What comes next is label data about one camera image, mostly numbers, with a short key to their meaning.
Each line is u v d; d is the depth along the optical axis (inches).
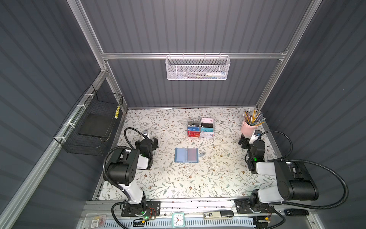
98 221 27.0
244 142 32.6
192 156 36.2
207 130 39.0
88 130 27.3
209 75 35.7
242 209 28.9
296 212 29.0
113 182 18.7
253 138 31.5
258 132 30.3
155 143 36.9
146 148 29.4
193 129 39.1
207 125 38.9
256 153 27.6
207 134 39.0
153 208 28.5
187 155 36.8
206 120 39.0
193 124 39.1
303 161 18.7
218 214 26.9
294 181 17.6
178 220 27.2
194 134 39.4
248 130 38.8
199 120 43.9
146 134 32.8
